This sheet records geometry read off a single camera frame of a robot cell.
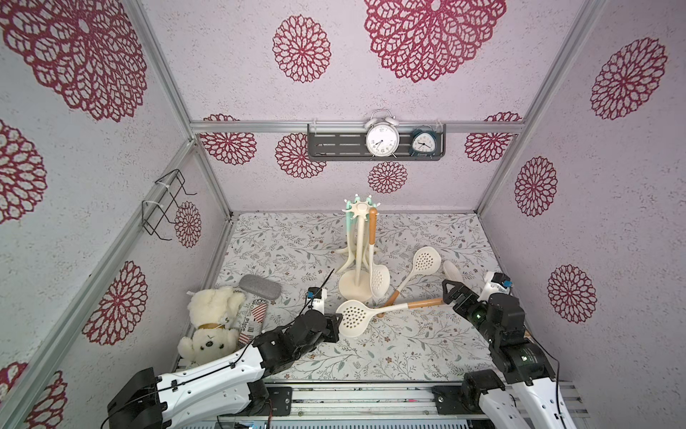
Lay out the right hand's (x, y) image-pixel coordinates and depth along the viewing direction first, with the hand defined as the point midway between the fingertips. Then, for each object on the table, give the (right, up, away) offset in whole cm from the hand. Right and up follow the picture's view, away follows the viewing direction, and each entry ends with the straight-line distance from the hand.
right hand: (451, 286), depth 75 cm
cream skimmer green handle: (-28, +15, 0) cm, 32 cm away
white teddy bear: (-70, -9, +7) cm, 71 cm away
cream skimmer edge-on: (-27, -10, +5) cm, 29 cm away
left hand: (-31, -10, +3) cm, 32 cm away
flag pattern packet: (-59, -13, +10) cm, 61 cm away
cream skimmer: (+2, +5, +28) cm, 28 cm away
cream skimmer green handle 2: (-23, +9, +8) cm, 26 cm away
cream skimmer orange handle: (+11, +1, +25) cm, 27 cm away
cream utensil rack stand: (-25, -4, +22) cm, 33 cm away
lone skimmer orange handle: (-19, +2, +13) cm, 22 cm away
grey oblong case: (-59, -3, +19) cm, 63 cm away
